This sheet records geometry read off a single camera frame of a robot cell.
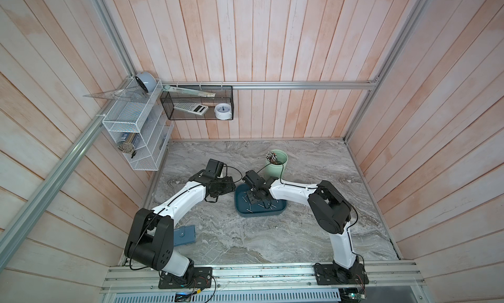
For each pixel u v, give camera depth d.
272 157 0.90
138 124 0.69
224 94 0.93
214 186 0.66
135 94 0.86
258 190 0.73
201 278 0.73
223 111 0.94
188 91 0.91
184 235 0.82
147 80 0.84
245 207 0.91
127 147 0.77
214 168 0.70
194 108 0.98
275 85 0.96
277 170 0.96
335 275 0.66
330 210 0.52
